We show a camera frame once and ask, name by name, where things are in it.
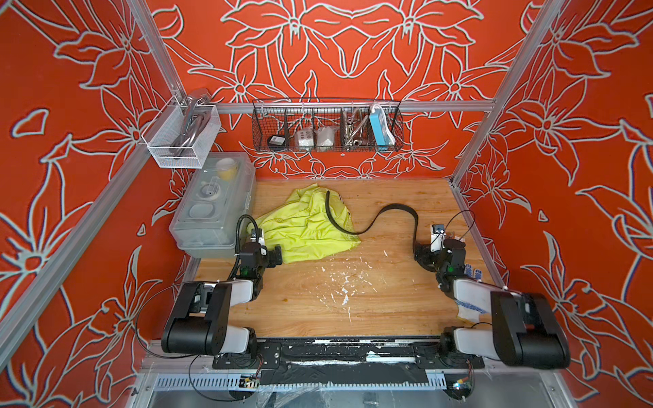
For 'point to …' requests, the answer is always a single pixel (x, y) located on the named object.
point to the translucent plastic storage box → (204, 224)
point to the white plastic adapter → (325, 136)
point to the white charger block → (305, 137)
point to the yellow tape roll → (227, 168)
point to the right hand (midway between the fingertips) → (425, 239)
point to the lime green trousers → (301, 225)
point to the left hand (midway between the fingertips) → (266, 244)
